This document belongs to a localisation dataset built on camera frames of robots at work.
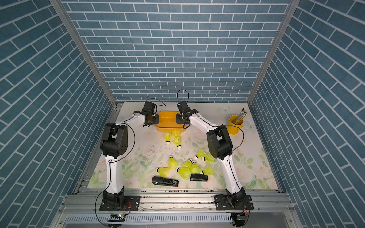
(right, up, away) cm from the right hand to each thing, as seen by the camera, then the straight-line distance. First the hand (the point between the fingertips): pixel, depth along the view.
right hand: (179, 119), depth 102 cm
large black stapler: (-7, -33, -24) cm, 42 cm away
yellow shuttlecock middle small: (+6, -26, -17) cm, 32 cm away
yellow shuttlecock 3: (+14, -21, -13) cm, 29 cm away
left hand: (-16, 0, +4) cm, 16 cm away
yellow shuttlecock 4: (+19, -23, -15) cm, 33 cm away
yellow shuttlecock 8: (+18, -29, -21) cm, 40 cm away
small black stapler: (+12, -34, -18) cm, 40 cm away
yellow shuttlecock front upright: (+11, -29, -16) cm, 35 cm away
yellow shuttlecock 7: (+4, -31, -17) cm, 36 cm away
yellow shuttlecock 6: (-8, -30, -19) cm, 36 cm away
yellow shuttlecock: (-8, -11, -5) cm, 15 cm away
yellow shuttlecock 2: (-2, -11, -4) cm, 12 cm away
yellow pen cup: (+38, -2, -5) cm, 39 cm away
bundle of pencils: (+42, +1, -6) cm, 42 cm away
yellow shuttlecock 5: (-3, -27, -14) cm, 31 cm away
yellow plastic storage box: (-8, -2, -5) cm, 10 cm away
